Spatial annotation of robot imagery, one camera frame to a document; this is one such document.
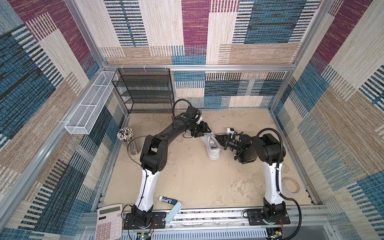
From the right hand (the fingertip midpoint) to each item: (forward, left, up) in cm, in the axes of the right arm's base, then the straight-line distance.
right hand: (213, 137), depth 95 cm
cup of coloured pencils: (-5, +50, +12) cm, 51 cm away
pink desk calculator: (-44, +54, -5) cm, 69 cm away
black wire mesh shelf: (+35, +46, +11) cm, 59 cm away
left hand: (+3, +2, +4) cm, 5 cm away
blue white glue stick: (-34, +27, -5) cm, 44 cm away
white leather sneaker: (-5, +1, -2) cm, 5 cm away
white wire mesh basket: (+9, +80, +11) cm, 81 cm away
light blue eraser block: (-40, +23, -4) cm, 46 cm away
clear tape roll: (-28, -40, -8) cm, 50 cm away
